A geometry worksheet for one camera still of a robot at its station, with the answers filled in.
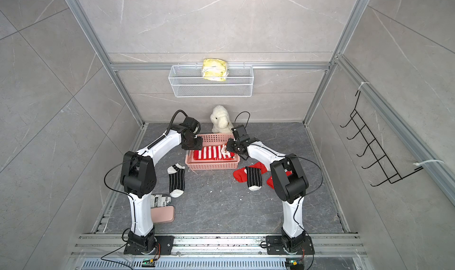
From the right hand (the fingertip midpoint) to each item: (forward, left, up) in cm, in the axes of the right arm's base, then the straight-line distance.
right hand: (229, 145), depth 97 cm
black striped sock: (-16, -13, -8) cm, 22 cm away
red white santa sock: (-1, +6, -5) cm, 8 cm away
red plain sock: (-14, -6, -9) cm, 17 cm away
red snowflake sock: (-17, -22, -10) cm, 29 cm away
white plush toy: (+11, +5, +10) cm, 15 cm away
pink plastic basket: (+9, +11, -5) cm, 15 cm away
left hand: (+1, +17, +1) cm, 17 cm away
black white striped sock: (-16, +29, -8) cm, 34 cm away
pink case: (-34, +31, -6) cm, 47 cm away
